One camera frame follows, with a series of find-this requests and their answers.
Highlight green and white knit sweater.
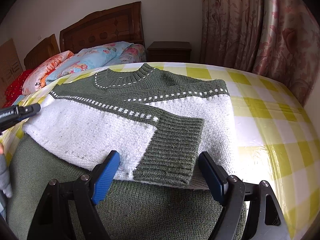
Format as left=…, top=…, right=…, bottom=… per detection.
left=7, top=64, right=236, bottom=239

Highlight grey gloved left hand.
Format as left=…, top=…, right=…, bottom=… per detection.
left=0, top=144, right=12, bottom=198

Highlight red dotted quilt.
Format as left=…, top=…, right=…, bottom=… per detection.
left=2, top=69, right=34, bottom=108

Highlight orange floral pillow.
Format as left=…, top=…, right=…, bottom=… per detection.
left=22, top=50, right=74, bottom=95

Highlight light wooden wardrobe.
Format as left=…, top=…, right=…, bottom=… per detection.
left=0, top=38, right=23, bottom=106

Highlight yellow checkered table cover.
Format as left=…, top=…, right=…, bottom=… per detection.
left=1, top=62, right=319, bottom=239

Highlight blue floral pillow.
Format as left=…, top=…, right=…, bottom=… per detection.
left=46, top=41, right=132, bottom=85

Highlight dark wooden nightstand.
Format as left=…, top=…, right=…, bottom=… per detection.
left=146, top=41, right=191, bottom=63

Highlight dark wooden headboard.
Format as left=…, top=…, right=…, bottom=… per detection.
left=59, top=1, right=145, bottom=53

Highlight pink floral curtain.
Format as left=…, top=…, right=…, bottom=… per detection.
left=200, top=0, right=319, bottom=105

